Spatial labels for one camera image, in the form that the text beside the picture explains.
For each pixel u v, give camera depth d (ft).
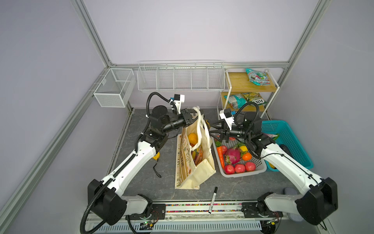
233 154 2.78
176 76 3.31
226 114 1.96
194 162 1.98
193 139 2.95
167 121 1.80
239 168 2.71
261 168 2.58
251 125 1.80
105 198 1.26
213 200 2.53
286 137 3.17
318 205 1.31
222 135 2.03
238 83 2.94
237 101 3.25
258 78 2.85
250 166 2.71
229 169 2.71
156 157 3.00
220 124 2.26
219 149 2.91
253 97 3.35
